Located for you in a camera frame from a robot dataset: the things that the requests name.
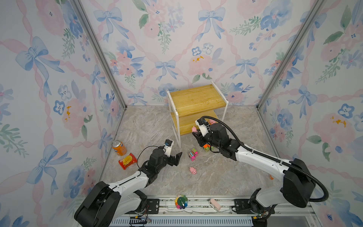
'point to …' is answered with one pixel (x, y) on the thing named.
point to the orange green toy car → (206, 147)
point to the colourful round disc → (181, 202)
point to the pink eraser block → (214, 204)
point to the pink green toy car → (196, 153)
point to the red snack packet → (127, 161)
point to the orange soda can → (118, 146)
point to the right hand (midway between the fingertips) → (194, 130)
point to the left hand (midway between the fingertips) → (175, 148)
